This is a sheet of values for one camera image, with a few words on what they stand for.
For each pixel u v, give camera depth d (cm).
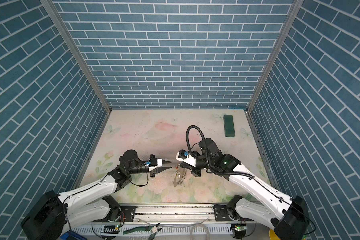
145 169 65
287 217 38
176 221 74
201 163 63
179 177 88
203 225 69
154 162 60
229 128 108
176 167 71
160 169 66
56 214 40
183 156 59
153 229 69
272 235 68
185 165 63
